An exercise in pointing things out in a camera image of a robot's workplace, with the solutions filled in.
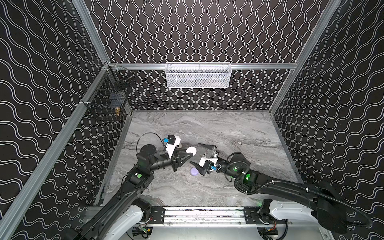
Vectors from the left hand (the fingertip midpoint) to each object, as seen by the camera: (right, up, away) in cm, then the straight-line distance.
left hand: (193, 155), depth 64 cm
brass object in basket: (-42, +21, +18) cm, 50 cm away
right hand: (+2, +2, +3) cm, 4 cm away
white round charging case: (-1, +2, +1) cm, 3 cm away
